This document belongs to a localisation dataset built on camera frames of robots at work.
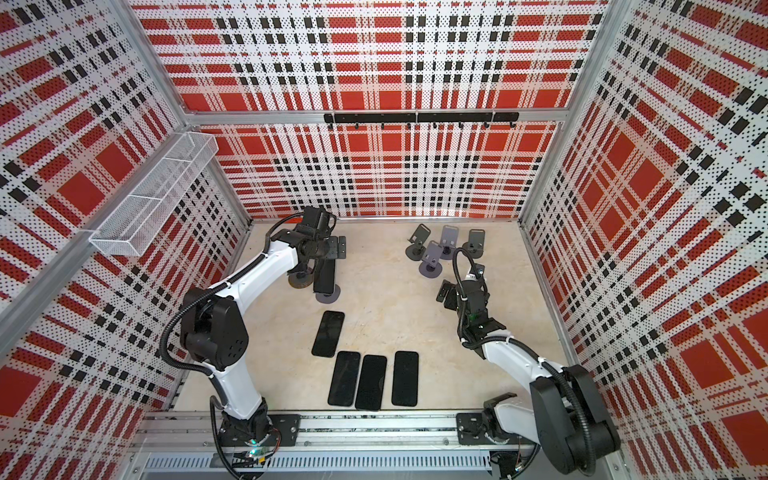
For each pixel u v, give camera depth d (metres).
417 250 1.11
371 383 0.82
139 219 0.93
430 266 1.02
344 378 0.82
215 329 0.47
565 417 0.42
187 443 0.73
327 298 0.99
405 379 0.82
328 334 0.91
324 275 0.88
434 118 0.90
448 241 1.07
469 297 0.65
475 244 1.08
